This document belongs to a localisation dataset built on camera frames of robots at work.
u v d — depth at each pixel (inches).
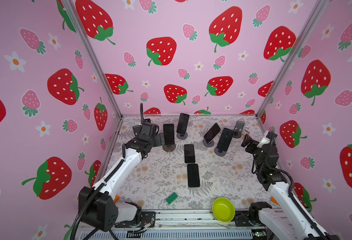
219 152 38.7
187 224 28.8
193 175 34.9
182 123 39.6
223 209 30.0
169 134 37.0
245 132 42.8
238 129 41.1
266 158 21.9
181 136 42.4
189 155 38.1
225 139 36.7
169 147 39.8
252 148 27.6
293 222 17.6
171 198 31.4
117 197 31.5
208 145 40.2
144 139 24.2
